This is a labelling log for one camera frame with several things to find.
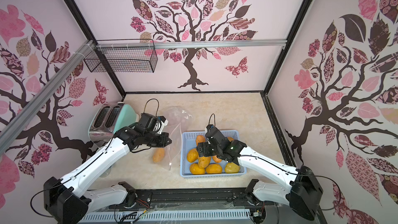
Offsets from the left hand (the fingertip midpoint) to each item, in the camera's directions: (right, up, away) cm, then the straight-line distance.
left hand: (170, 145), depth 76 cm
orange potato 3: (+17, -8, 0) cm, 19 cm away
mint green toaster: (-37, +13, +7) cm, 39 cm away
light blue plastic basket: (+8, -3, +18) cm, 19 cm away
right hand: (+16, -1, +2) cm, 16 cm away
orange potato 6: (+22, -13, +2) cm, 26 cm away
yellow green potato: (+31, -13, +3) cm, 34 cm away
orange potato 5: (+24, -10, +7) cm, 27 cm away
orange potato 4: (+11, -8, +7) cm, 15 cm away
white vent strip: (+3, -32, -6) cm, 32 cm away
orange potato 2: (+15, 0, +13) cm, 20 cm away
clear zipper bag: (-4, -9, +9) cm, 13 cm away
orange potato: (-8, -7, +7) cm, 13 cm away
